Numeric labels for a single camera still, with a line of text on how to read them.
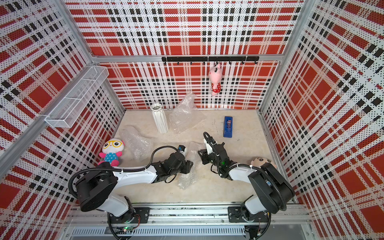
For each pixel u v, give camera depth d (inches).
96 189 17.1
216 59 34.9
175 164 26.5
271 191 17.1
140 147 35.7
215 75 36.0
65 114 27.1
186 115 46.4
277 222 28.4
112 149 36.3
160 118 37.5
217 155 26.5
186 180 31.6
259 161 33.1
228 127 40.8
